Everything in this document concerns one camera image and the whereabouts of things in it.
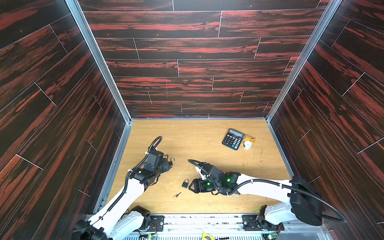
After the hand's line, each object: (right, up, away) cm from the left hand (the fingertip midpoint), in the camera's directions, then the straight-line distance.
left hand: (166, 162), depth 83 cm
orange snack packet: (+54, +13, +22) cm, 60 cm away
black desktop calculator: (+44, +12, +22) cm, 50 cm away
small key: (+6, -19, 0) cm, 19 cm away
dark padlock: (0, -3, +13) cm, 13 cm away
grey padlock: (+11, -14, +3) cm, 18 cm away
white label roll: (+53, +9, +20) cm, 57 cm away
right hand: (+15, -11, -5) cm, 20 cm away
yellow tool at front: (+21, -32, -14) cm, 41 cm away
